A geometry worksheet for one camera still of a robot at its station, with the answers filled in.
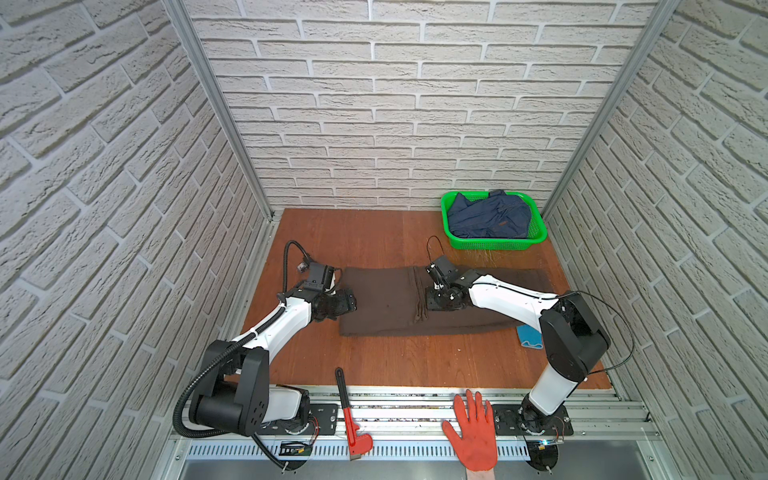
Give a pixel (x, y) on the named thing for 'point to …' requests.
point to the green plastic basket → (537, 232)
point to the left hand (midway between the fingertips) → (350, 300)
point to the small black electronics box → (295, 448)
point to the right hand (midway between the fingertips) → (435, 302)
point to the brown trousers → (391, 301)
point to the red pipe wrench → (357, 441)
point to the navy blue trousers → (499, 216)
